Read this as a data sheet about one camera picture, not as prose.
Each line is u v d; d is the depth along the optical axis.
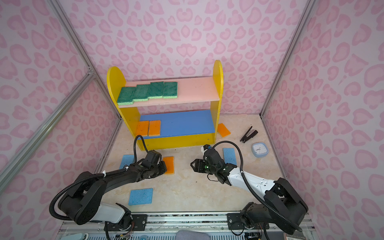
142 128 0.93
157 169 0.78
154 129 0.93
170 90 0.74
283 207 0.41
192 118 1.00
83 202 0.43
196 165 0.75
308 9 0.69
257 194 0.44
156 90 0.74
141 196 0.80
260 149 0.96
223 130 1.10
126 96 0.72
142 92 0.73
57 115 0.68
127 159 0.94
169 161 0.93
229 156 0.95
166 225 0.73
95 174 0.49
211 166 0.67
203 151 0.78
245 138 1.04
